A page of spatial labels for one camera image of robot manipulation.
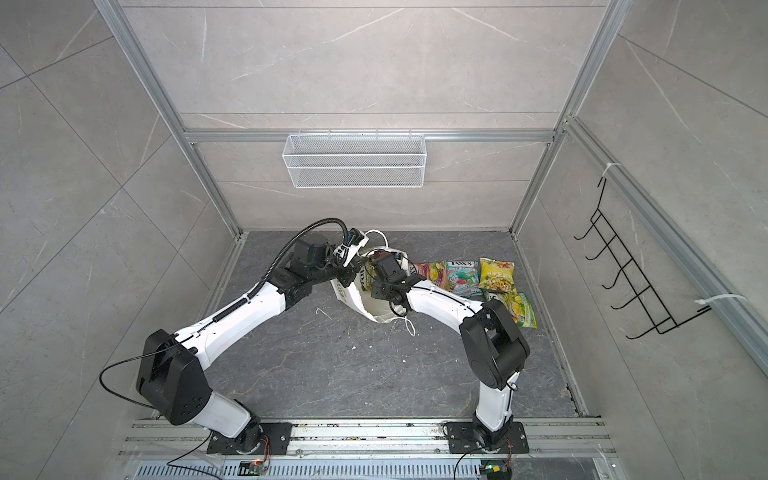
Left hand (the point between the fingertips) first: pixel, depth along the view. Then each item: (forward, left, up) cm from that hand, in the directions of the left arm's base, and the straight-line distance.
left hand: (366, 251), depth 80 cm
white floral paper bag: (-10, +2, -6) cm, 11 cm away
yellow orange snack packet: (+9, -24, -23) cm, 34 cm away
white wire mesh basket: (+38, +4, +3) cm, 38 cm away
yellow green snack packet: (+5, -44, -21) cm, 49 cm away
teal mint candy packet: (+6, -33, -24) cm, 41 cm away
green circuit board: (-48, -30, -26) cm, 62 cm away
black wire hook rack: (-21, -62, +6) cm, 65 cm away
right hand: (0, -4, -17) cm, 17 cm away
